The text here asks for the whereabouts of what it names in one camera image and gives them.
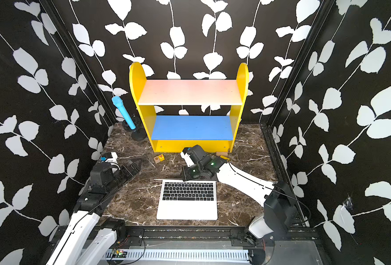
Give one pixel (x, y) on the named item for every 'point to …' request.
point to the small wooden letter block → (159, 158)
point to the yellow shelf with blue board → (170, 134)
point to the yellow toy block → (223, 157)
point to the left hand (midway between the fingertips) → (138, 161)
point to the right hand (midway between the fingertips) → (178, 173)
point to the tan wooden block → (222, 153)
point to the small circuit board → (117, 253)
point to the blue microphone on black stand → (131, 124)
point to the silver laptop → (179, 200)
